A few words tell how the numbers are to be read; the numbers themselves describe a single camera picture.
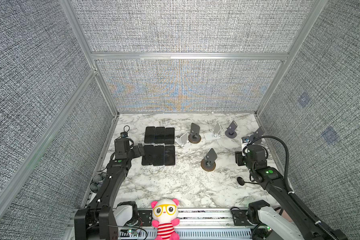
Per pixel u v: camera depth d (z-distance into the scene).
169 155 0.97
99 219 0.39
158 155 0.97
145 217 0.73
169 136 1.06
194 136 1.01
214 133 1.02
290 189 0.50
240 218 0.73
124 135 0.73
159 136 1.12
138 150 0.77
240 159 0.73
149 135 1.07
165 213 0.69
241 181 0.84
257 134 1.00
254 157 0.62
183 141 0.96
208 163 0.87
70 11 0.71
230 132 1.03
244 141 0.70
